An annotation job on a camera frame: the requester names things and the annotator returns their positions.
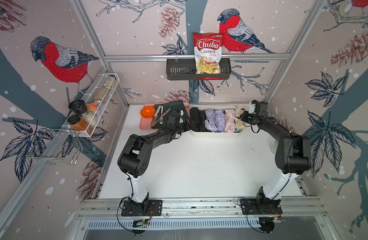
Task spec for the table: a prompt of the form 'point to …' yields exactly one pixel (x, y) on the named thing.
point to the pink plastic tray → (146, 123)
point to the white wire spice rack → (96, 99)
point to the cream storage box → (215, 134)
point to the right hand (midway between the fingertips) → (240, 113)
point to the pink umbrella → (230, 121)
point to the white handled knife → (156, 114)
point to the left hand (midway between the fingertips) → (195, 121)
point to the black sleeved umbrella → (196, 119)
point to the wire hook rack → (53, 145)
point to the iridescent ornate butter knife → (153, 124)
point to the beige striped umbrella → (239, 123)
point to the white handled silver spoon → (161, 120)
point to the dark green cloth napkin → (173, 105)
